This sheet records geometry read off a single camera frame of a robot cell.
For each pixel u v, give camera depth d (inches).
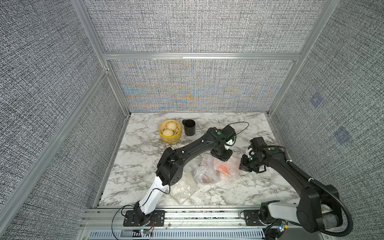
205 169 32.7
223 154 29.3
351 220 14.9
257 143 27.1
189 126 41.0
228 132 27.2
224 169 33.0
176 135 39.8
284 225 27.2
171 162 23.1
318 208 16.0
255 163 27.6
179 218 29.4
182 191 30.7
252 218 28.8
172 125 41.7
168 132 39.6
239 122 27.8
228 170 32.6
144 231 27.6
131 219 28.7
